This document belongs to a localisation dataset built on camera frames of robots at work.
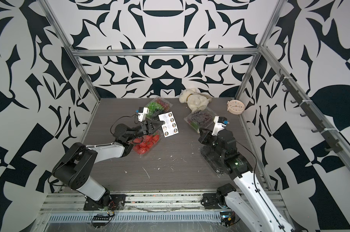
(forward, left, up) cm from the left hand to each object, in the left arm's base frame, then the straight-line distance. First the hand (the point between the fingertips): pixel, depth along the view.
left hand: (161, 121), depth 71 cm
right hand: (-3, -18, -2) cm, 18 cm away
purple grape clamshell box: (+16, -25, -21) cm, 36 cm away
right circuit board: (-38, -30, -29) cm, 57 cm away
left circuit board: (-37, +33, -33) cm, 59 cm away
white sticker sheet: (-2, -4, -3) cm, 5 cm away
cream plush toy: (+31, -22, -17) cm, 42 cm away
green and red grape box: (+29, +5, -22) cm, 37 cm away
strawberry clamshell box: (-3, +13, -20) cm, 24 cm away
